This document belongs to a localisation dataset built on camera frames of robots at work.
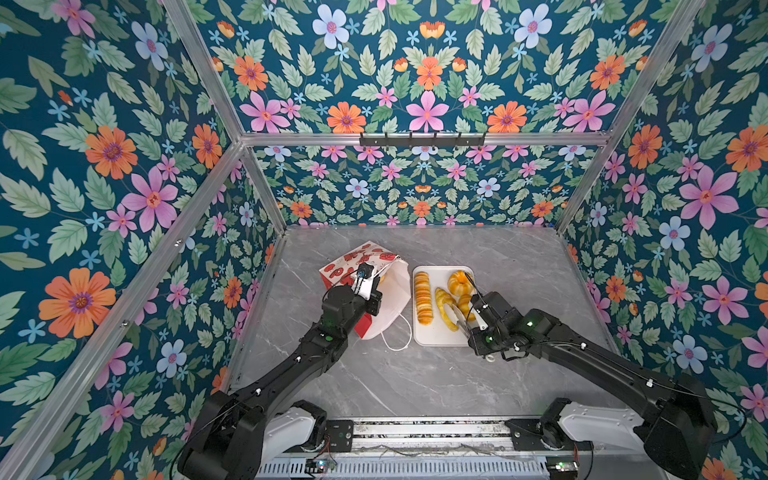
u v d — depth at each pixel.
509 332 0.58
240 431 0.40
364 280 0.68
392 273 0.87
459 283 1.01
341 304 0.61
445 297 0.94
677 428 0.38
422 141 0.92
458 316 0.86
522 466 0.70
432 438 0.75
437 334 0.91
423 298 0.97
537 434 0.71
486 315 0.63
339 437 0.73
